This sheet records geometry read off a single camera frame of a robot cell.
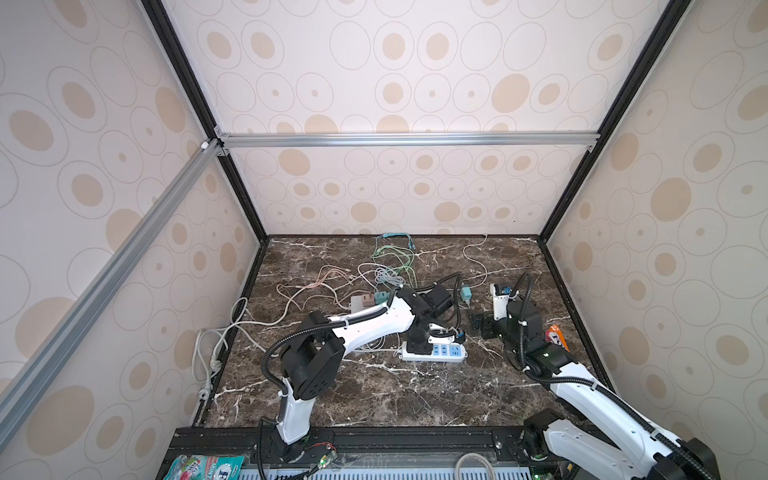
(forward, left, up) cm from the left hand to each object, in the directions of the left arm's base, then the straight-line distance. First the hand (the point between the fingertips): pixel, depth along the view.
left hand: (431, 339), depth 84 cm
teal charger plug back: (+19, -14, -6) cm, 24 cm away
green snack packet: (-30, +52, -4) cm, 60 cm away
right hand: (+7, -15, +7) cm, 18 cm away
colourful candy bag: (+4, -39, -5) cm, 39 cm away
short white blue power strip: (-2, -6, -6) cm, 8 cm away
